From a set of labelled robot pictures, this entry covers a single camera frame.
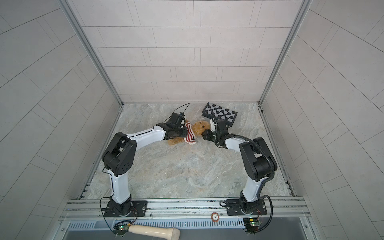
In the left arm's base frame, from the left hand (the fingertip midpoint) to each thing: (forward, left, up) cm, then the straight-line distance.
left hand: (190, 129), depth 95 cm
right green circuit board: (-49, -30, -5) cm, 58 cm away
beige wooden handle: (-52, +7, 0) cm, 53 cm away
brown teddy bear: (0, -5, +2) cm, 6 cm away
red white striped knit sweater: (-8, 0, +2) cm, 8 cm away
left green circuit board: (-51, +28, -2) cm, 58 cm away
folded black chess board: (+15, -20, -1) cm, 25 cm away
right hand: (-3, -8, -2) cm, 9 cm away
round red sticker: (-46, -13, -4) cm, 48 cm away
